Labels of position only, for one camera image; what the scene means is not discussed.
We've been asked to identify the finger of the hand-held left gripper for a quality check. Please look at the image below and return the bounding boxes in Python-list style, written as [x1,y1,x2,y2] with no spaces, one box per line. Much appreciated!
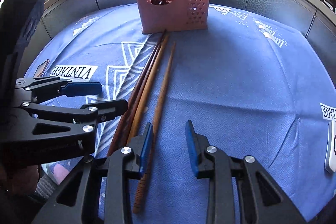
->
[14,76,103,102]
[5,99,129,159]

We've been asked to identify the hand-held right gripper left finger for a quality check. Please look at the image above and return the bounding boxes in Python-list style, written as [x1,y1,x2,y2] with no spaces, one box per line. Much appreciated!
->
[31,122,154,224]

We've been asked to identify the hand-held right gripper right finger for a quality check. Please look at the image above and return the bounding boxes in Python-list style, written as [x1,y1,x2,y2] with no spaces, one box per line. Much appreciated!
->
[185,120,307,224]

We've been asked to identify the light brown chopstick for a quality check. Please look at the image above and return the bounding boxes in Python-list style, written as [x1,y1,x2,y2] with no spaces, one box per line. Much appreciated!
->
[126,34,170,143]
[133,42,176,214]

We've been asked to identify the dark brown chopstick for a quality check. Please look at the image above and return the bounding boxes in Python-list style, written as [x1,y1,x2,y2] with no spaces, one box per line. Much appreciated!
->
[113,43,162,155]
[106,29,168,157]

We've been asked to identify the pink plastic utensil holder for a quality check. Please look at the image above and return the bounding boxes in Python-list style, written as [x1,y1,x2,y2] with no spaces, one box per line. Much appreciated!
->
[131,0,211,35]

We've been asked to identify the person's left hand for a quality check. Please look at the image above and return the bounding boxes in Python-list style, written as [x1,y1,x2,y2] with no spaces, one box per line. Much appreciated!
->
[0,164,40,198]

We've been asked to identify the blue printed tablecloth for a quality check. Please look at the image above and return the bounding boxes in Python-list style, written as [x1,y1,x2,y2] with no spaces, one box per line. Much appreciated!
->
[22,2,336,224]

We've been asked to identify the white rectangular device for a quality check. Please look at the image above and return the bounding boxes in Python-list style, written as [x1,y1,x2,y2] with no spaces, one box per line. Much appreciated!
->
[324,120,336,174]

